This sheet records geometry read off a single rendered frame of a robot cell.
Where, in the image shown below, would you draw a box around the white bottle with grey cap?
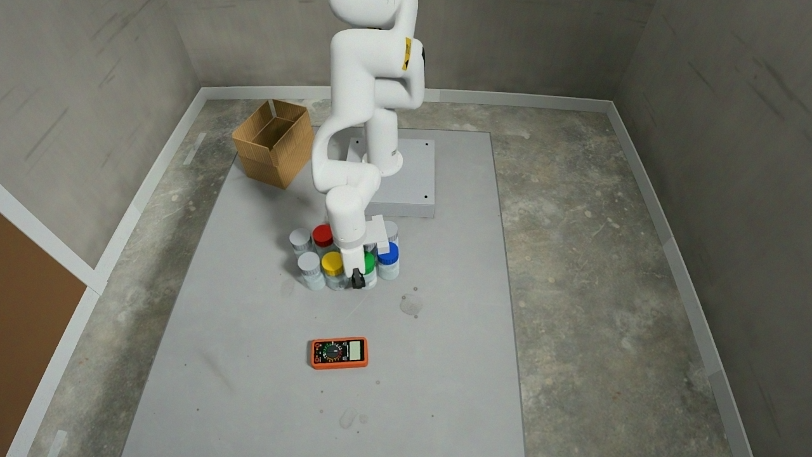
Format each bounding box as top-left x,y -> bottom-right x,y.
384,221 -> 398,246
363,243 -> 377,264
289,228 -> 317,260
298,252 -> 326,291

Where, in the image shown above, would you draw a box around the bottle with red cap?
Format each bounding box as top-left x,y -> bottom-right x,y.
313,225 -> 339,261

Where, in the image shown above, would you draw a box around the white bottle with green cap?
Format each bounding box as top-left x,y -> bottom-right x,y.
362,251 -> 377,290

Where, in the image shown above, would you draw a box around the brown cardboard box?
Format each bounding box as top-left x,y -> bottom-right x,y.
232,102 -> 315,190

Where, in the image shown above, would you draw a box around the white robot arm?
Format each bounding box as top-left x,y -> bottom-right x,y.
311,0 -> 425,255

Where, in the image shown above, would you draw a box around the orange digital multimeter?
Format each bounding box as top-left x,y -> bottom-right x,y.
311,337 -> 368,370

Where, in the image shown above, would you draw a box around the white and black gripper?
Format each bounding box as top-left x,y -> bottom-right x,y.
336,245 -> 365,289

